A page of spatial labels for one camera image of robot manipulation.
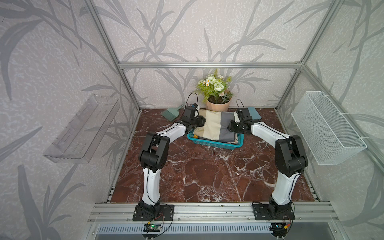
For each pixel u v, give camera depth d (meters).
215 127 0.97
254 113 1.19
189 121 0.79
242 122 0.79
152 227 0.71
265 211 0.73
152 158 0.54
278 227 0.75
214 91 0.91
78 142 0.64
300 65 0.94
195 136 0.98
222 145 0.92
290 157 0.51
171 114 1.16
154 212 0.65
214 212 0.75
